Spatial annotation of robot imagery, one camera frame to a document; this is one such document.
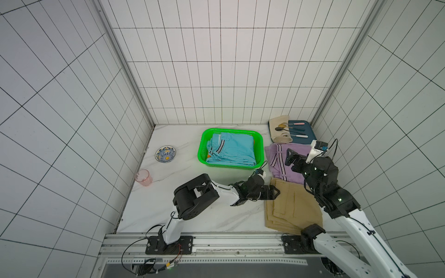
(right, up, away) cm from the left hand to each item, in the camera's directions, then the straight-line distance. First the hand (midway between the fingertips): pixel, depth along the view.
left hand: (270, 196), depth 85 cm
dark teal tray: (+35, +34, +32) cm, 59 cm away
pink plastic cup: (-68, +8, +8) cm, 69 cm away
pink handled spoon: (+21, +40, +33) cm, 55 cm away
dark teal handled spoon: (+16, +36, +32) cm, 51 cm away
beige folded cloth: (+16, +31, +28) cm, 45 cm away
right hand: (+4, +24, -14) cm, 29 cm away
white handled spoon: (+31, +31, +29) cm, 52 cm away
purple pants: (+8, +20, +15) cm, 26 cm away
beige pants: (+10, -4, -6) cm, 12 cm away
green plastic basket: (-3, +24, +13) cm, 28 cm away
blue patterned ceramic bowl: (-60, +20, +18) cm, 66 cm away
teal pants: (-20, +24, +16) cm, 35 cm away
